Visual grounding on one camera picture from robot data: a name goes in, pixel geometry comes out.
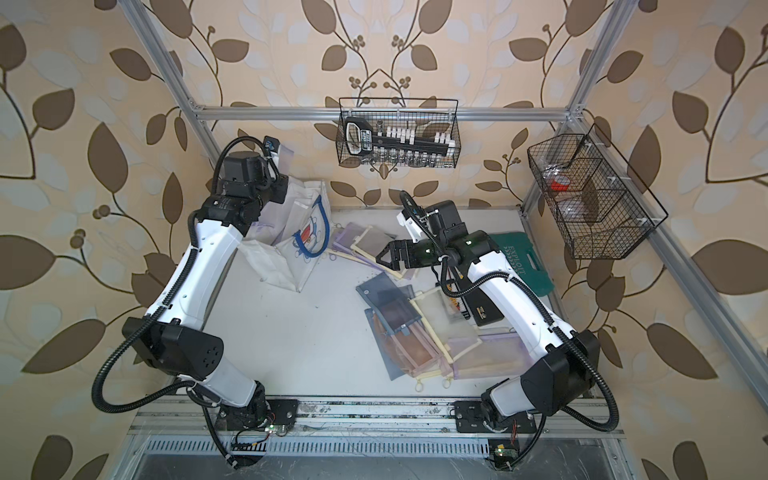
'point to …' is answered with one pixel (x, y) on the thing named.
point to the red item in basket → (561, 183)
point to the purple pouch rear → (344, 238)
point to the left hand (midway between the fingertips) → (265, 168)
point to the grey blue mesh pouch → (388, 349)
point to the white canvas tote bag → (287, 240)
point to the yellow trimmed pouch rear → (369, 244)
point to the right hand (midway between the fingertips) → (390, 258)
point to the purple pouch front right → (494, 354)
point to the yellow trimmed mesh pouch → (452, 332)
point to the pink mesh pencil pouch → (414, 349)
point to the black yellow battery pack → (483, 308)
